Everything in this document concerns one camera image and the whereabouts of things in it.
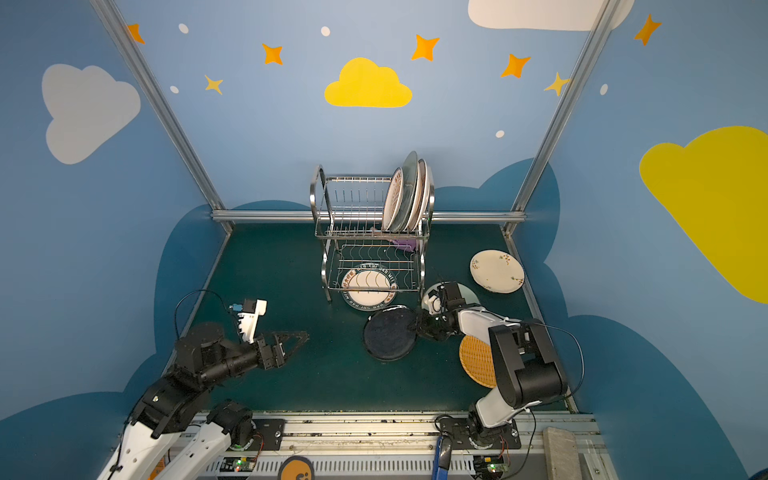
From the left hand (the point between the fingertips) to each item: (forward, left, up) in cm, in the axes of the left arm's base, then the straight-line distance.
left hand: (301, 338), depth 66 cm
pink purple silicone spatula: (+47, -26, -19) cm, 57 cm away
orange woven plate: (+4, -46, -23) cm, 52 cm away
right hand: (+14, -28, -22) cm, 38 cm away
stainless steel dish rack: (+59, -14, -24) cm, 65 cm away
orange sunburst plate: (+43, -21, +5) cm, 48 cm away
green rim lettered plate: (+27, -13, -20) cm, 36 cm away
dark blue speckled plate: (+12, -20, -23) cm, 33 cm away
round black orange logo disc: (-22, +2, -24) cm, 33 cm away
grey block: (-19, -61, -21) cm, 67 cm away
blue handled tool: (-20, -33, -18) cm, 43 cm away
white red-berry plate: (+38, -60, -24) cm, 75 cm away
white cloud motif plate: (+27, -26, +11) cm, 39 cm away
